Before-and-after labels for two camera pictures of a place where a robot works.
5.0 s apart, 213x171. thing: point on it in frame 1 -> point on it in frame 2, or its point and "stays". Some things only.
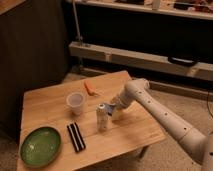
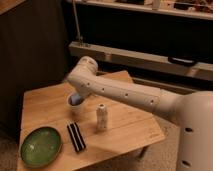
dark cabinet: [33, 54] stays
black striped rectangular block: [76, 137] stays
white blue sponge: [109, 108] -> [75, 99]
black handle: [182, 61] stays
